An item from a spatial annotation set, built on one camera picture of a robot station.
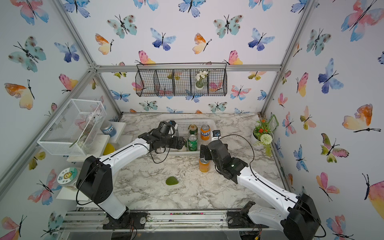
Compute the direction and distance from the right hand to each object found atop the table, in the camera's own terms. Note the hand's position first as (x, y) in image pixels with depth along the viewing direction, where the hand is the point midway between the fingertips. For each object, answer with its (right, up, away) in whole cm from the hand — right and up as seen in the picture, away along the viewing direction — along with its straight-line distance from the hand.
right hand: (210, 143), depth 79 cm
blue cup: (-56, +8, +4) cm, 57 cm away
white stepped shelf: (-56, -3, -5) cm, 56 cm away
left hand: (-17, +1, +9) cm, 19 cm away
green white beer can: (-9, +7, +18) cm, 21 cm away
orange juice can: (-3, -12, +4) cm, 13 cm away
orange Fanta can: (-1, +5, +17) cm, 18 cm away
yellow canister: (-56, -4, +6) cm, 57 cm away
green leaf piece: (-21, -22, +8) cm, 32 cm away
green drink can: (-10, -1, +14) cm, 17 cm away
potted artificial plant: (+31, +3, +10) cm, 33 cm away
